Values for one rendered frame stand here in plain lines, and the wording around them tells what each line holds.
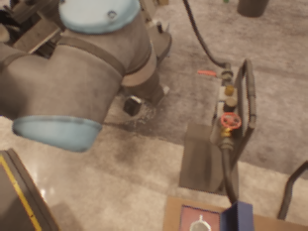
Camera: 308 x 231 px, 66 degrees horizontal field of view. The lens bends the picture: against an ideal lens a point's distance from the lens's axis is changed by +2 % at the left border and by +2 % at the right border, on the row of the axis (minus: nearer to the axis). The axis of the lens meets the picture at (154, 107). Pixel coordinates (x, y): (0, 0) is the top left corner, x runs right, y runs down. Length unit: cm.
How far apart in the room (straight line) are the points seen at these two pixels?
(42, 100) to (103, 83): 7
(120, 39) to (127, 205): 105
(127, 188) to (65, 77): 106
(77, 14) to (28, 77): 9
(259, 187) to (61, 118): 122
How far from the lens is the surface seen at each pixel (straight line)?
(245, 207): 67
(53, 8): 74
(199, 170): 133
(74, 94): 27
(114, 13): 28
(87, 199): 131
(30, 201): 103
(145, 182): 130
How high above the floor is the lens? 119
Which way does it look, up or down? 49 degrees down
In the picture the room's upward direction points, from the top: 1 degrees counter-clockwise
